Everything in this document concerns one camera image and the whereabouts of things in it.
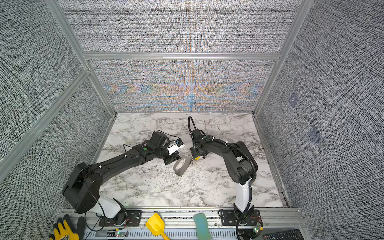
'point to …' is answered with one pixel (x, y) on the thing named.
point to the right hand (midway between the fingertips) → (199, 151)
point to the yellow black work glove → (63, 229)
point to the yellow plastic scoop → (156, 224)
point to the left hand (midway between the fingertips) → (178, 154)
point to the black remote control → (292, 234)
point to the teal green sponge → (202, 229)
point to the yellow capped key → (197, 158)
